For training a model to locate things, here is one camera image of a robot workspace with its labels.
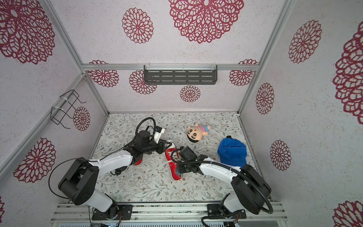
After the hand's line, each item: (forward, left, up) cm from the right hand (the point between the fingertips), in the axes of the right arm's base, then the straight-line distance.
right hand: (178, 166), depth 86 cm
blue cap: (+12, -35, -1) cm, 37 cm away
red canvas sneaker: (-2, +2, +6) cm, 7 cm away
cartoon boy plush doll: (+23, -11, +4) cm, 25 cm away
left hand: (+10, +5, +9) cm, 15 cm away
